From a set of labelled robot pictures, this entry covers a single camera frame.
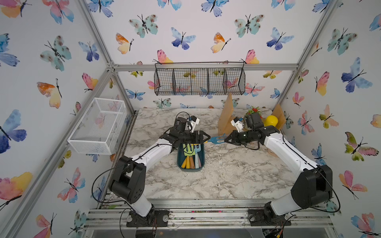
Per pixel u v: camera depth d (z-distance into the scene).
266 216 0.67
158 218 0.75
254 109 0.89
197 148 0.96
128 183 0.45
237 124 0.77
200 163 0.89
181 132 0.68
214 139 0.86
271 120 0.92
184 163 0.90
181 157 0.94
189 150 0.93
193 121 0.77
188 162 0.89
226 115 1.01
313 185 0.42
